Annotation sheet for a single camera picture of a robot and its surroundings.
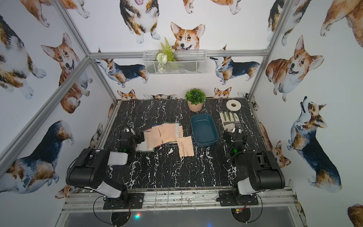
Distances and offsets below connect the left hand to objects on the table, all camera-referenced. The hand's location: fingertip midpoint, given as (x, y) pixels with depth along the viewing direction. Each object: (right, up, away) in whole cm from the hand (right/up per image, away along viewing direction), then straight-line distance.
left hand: (135, 128), depth 94 cm
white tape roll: (+76, +15, +23) cm, 81 cm away
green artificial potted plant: (+41, +22, +6) cm, 47 cm away
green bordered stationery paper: (+23, +3, +13) cm, 26 cm away
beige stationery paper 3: (+30, -3, +6) cm, 31 cm away
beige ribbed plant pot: (+39, +14, +13) cm, 44 cm away
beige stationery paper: (+14, -6, +4) cm, 16 cm away
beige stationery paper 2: (+33, -12, 0) cm, 36 cm away
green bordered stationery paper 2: (+6, -11, -3) cm, 13 cm away
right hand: (+65, 0, -2) cm, 65 cm away
